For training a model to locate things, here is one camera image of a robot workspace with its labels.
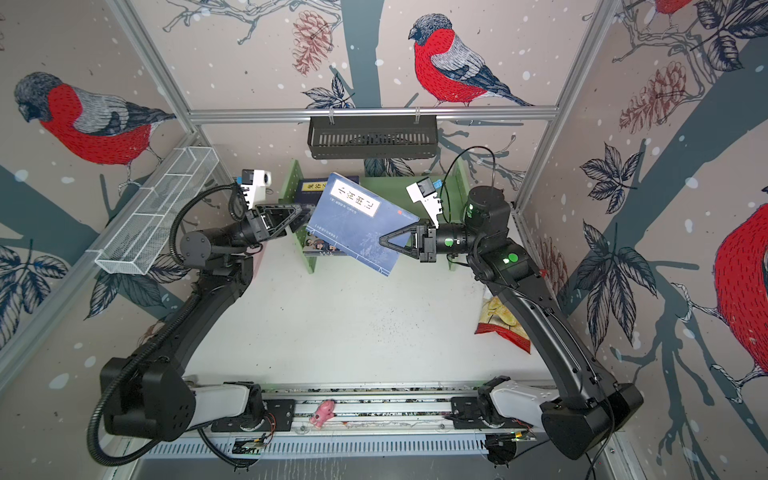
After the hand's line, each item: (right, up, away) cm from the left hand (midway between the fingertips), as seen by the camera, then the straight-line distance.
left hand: (304, 220), depth 55 cm
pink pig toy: (0, -47, +18) cm, 51 cm away
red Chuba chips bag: (+47, -28, +31) cm, 63 cm away
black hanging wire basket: (+9, +33, +52) cm, 63 cm away
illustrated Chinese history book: (-7, -7, +35) cm, 36 cm away
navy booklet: (-7, +9, +28) cm, 31 cm away
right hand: (+14, -5, -1) cm, 15 cm away
